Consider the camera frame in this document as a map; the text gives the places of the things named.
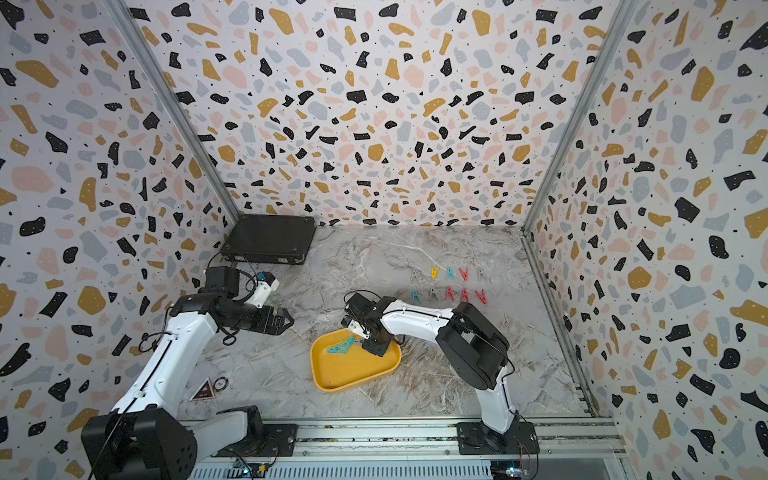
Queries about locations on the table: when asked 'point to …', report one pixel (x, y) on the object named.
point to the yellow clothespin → (434, 272)
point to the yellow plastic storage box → (339, 360)
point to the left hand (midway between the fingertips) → (277, 317)
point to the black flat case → (274, 239)
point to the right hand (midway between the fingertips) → (378, 341)
